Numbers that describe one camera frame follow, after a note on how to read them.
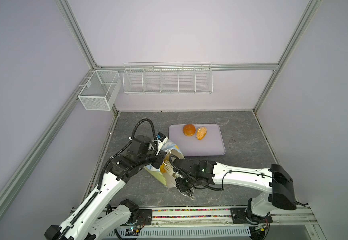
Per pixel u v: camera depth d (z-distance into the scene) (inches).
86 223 15.2
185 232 27.8
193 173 22.1
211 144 42.4
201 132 40.1
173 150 29.0
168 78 38.8
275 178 18.6
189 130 41.3
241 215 29.1
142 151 21.1
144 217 29.1
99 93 37.1
